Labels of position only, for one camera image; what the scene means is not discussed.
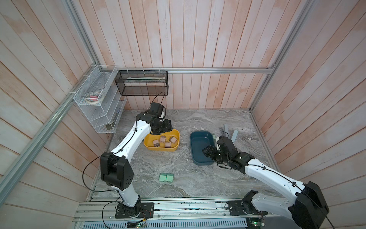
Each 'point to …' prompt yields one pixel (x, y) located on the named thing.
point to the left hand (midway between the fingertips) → (168, 130)
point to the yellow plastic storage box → (166, 141)
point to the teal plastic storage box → (199, 140)
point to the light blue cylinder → (234, 136)
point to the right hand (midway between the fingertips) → (204, 151)
